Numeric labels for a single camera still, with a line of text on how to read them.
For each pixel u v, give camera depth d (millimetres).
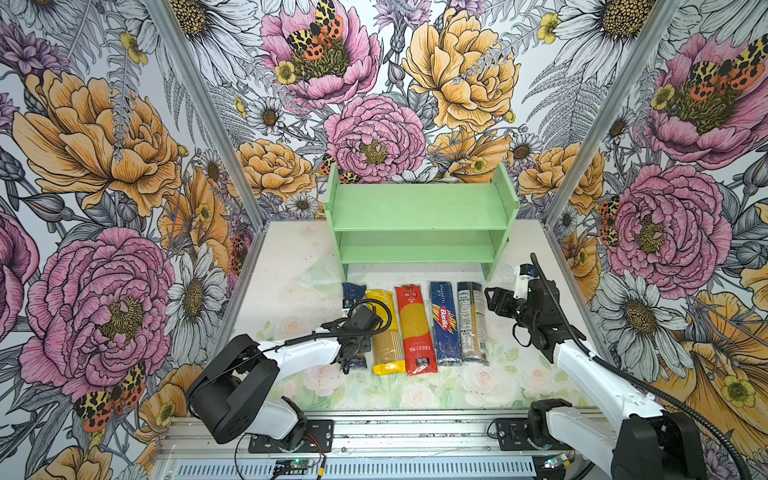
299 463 715
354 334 675
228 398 429
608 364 503
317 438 735
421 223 1120
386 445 738
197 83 833
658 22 730
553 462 715
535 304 677
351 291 968
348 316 810
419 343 872
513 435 740
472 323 904
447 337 872
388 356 849
